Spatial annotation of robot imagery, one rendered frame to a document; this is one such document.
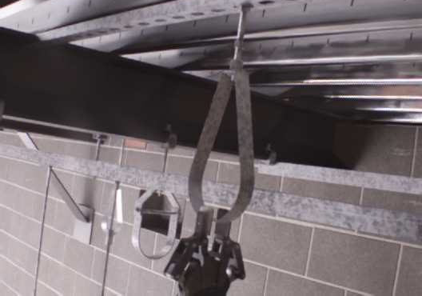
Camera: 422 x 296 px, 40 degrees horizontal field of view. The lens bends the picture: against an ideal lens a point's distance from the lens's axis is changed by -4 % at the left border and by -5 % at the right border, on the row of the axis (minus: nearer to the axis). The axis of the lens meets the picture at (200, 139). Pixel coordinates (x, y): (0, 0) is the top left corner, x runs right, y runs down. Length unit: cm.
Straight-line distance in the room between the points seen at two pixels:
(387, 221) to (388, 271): 114
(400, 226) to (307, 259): 139
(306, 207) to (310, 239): 125
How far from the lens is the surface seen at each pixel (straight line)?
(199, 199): 86
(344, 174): 172
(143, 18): 103
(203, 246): 81
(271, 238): 247
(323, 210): 106
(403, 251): 208
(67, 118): 160
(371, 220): 100
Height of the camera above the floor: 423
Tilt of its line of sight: 3 degrees up
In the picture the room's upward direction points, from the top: 8 degrees clockwise
